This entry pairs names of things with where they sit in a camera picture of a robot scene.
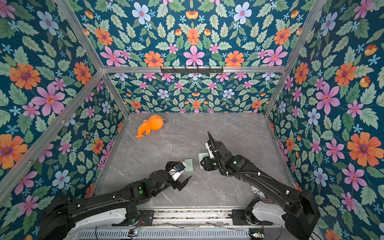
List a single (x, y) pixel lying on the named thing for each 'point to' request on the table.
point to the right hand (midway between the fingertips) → (206, 159)
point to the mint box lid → (201, 156)
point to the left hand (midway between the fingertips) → (186, 169)
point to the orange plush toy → (154, 122)
